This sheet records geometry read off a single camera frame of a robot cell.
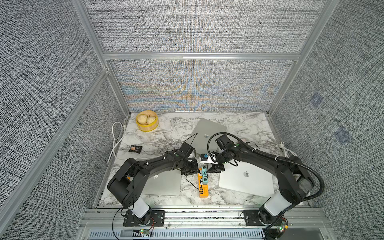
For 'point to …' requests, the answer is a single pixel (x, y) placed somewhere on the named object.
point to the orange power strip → (203, 189)
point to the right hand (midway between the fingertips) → (206, 161)
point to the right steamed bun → (150, 119)
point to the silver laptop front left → (167, 182)
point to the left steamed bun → (142, 119)
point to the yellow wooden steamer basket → (146, 127)
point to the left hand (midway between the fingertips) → (202, 171)
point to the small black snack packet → (135, 149)
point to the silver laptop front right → (246, 178)
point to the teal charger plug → (204, 175)
